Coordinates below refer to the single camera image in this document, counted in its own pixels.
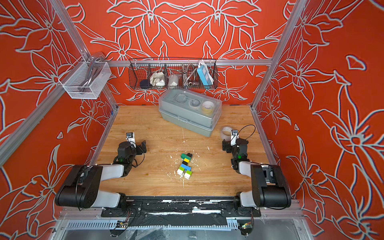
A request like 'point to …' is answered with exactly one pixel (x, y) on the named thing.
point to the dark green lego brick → (184, 156)
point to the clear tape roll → (226, 133)
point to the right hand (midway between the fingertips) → (229, 137)
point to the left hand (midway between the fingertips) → (137, 140)
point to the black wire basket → (172, 73)
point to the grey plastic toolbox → (190, 110)
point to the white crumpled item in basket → (157, 79)
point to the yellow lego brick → (186, 160)
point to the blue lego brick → (186, 167)
